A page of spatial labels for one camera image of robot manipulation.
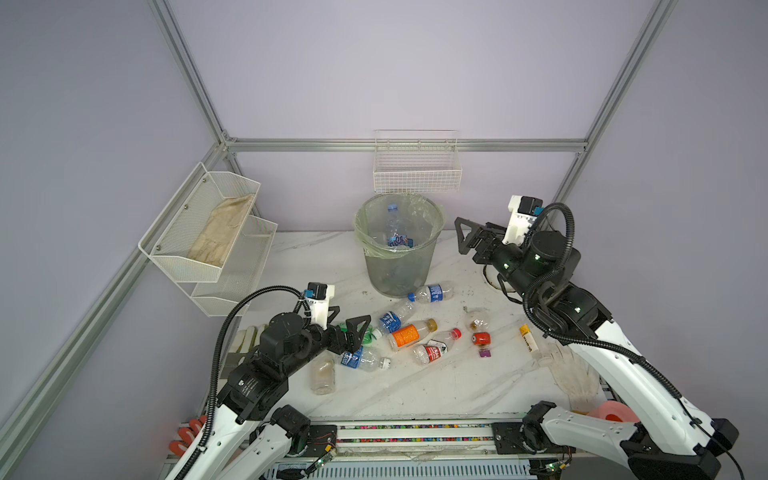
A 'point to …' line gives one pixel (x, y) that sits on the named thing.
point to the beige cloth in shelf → (219, 229)
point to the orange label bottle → (410, 334)
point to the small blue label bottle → (391, 321)
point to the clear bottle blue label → (365, 359)
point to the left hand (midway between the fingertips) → (353, 316)
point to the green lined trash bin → (399, 232)
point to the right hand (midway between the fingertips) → (468, 221)
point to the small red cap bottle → (481, 338)
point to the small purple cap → (485, 353)
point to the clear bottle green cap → (323, 377)
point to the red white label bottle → (436, 347)
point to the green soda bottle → (369, 332)
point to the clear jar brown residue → (477, 320)
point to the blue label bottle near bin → (434, 293)
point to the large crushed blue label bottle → (395, 238)
